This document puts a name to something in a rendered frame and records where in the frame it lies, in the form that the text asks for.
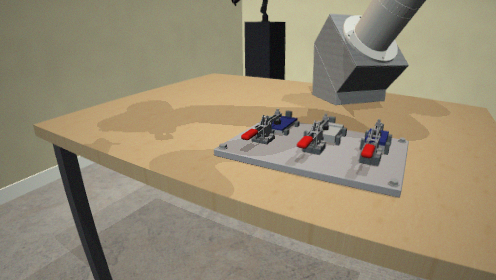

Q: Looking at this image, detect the toggle clamp with red handle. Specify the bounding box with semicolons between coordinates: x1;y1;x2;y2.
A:
241;108;282;144
297;113;330;155
359;119;382;166

